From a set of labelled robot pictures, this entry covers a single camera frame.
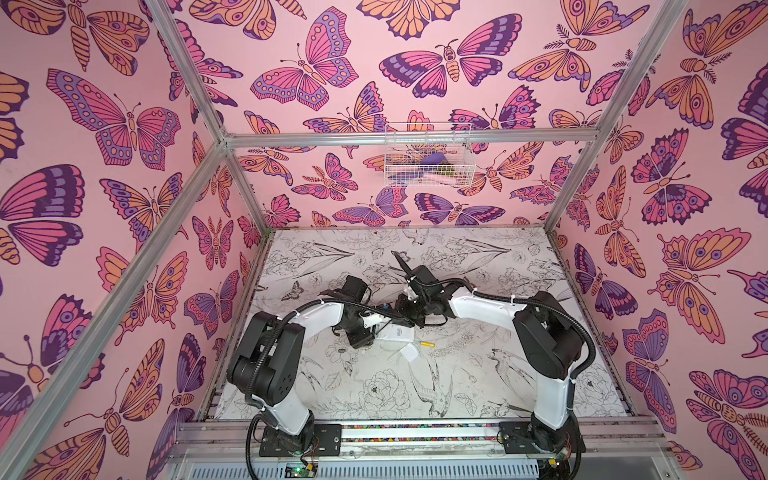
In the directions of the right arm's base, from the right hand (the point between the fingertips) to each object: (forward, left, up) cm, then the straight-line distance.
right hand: (387, 315), depth 88 cm
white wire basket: (+39, -13, +25) cm, 49 cm away
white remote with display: (-2, -2, -6) cm, 7 cm away
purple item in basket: (+42, -15, +26) cm, 52 cm away
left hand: (-1, +6, -6) cm, 9 cm away
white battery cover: (-8, -7, -8) cm, 13 cm away
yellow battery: (-6, -12, -7) cm, 15 cm away
